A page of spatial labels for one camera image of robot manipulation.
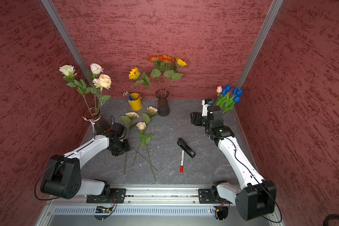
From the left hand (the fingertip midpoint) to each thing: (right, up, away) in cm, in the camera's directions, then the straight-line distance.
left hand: (126, 153), depth 87 cm
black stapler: (+37, +4, +3) cm, 37 cm away
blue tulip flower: (+65, +41, +1) cm, 77 cm away
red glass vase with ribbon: (-22, +24, +1) cm, 33 cm away
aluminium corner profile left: (-34, +60, +9) cm, 70 cm away
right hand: (+42, +23, -7) cm, 49 cm away
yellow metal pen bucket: (0, +32, +24) cm, 40 cm away
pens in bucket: (-4, +39, +16) cm, 42 cm away
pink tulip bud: (+59, +40, -1) cm, 71 cm away
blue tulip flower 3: (+68, +39, -1) cm, 78 cm away
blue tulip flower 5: (+69, +38, -5) cm, 79 cm away
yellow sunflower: (+32, +51, +5) cm, 60 cm away
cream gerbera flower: (+12, +27, +20) cm, 36 cm away
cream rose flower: (+10, +7, +9) cm, 15 cm away
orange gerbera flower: (+18, +52, +5) cm, 56 cm away
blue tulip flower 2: (+62, +32, +3) cm, 70 cm away
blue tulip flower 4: (+68, +34, -3) cm, 76 cm away
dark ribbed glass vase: (+22, +30, +17) cm, 41 cm away
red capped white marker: (+35, -8, -3) cm, 36 cm away
